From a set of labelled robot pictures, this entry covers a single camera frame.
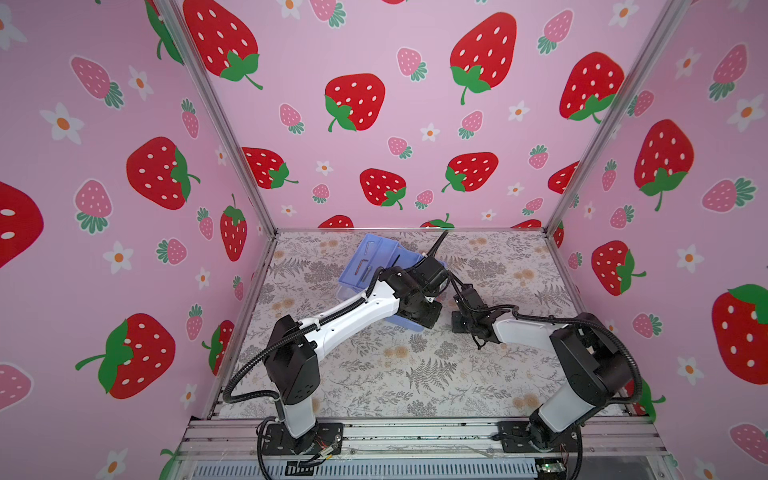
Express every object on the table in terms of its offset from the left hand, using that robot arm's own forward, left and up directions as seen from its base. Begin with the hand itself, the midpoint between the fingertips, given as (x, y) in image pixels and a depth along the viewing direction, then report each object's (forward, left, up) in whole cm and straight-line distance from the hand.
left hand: (433, 317), depth 79 cm
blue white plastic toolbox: (+26, +18, -4) cm, 32 cm away
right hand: (+8, -10, -15) cm, 20 cm away
